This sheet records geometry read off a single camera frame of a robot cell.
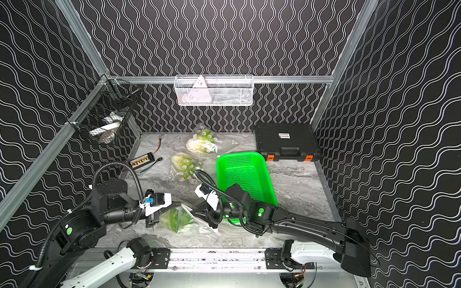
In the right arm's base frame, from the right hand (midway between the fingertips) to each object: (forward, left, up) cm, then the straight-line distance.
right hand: (192, 209), depth 62 cm
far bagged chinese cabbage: (+49, +3, -16) cm, 51 cm away
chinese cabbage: (+1, +9, -13) cm, 16 cm away
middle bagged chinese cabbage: (+29, +11, -15) cm, 34 cm away
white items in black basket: (+28, +38, +10) cm, 48 cm away
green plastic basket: (+35, -23, -25) cm, 48 cm away
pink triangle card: (+55, +4, +10) cm, 56 cm away
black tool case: (+50, -47, -18) cm, 71 cm away
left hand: (0, +3, +8) cm, 8 cm away
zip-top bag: (-1, +2, -26) cm, 26 cm away
